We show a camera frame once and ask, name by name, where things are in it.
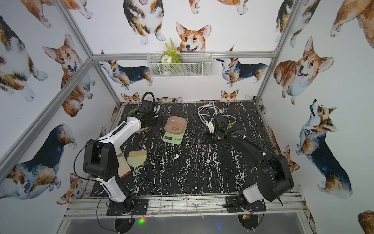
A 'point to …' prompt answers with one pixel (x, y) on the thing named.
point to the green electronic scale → (175, 139)
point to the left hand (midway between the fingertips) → (163, 118)
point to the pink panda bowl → (176, 125)
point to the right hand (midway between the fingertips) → (205, 138)
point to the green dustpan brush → (136, 159)
